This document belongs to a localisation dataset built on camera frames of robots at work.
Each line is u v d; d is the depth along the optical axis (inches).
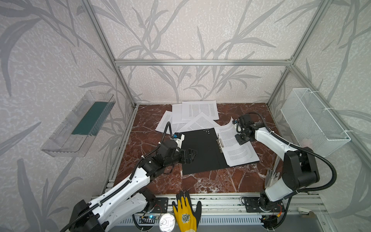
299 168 17.7
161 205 29.0
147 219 28.4
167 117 44.0
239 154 35.9
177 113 45.7
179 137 26.9
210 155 37.7
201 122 42.7
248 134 26.4
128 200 22.4
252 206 28.6
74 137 25.0
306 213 27.8
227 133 40.5
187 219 26.8
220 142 37.9
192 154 26.3
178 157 26.1
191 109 45.9
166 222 25.6
